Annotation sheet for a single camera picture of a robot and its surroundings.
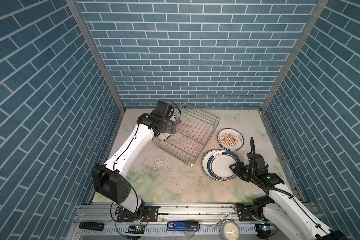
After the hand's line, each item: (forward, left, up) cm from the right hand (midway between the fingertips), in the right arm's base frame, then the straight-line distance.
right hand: (229, 166), depth 83 cm
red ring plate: (+3, +7, -7) cm, 10 cm away
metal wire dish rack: (+31, +21, -5) cm, 37 cm away
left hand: (+13, +36, +17) cm, 42 cm away
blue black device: (-30, +23, -2) cm, 38 cm away
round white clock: (-30, +2, -3) cm, 30 cm away
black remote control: (-33, +66, -4) cm, 74 cm away
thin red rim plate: (+21, -4, -4) cm, 22 cm away
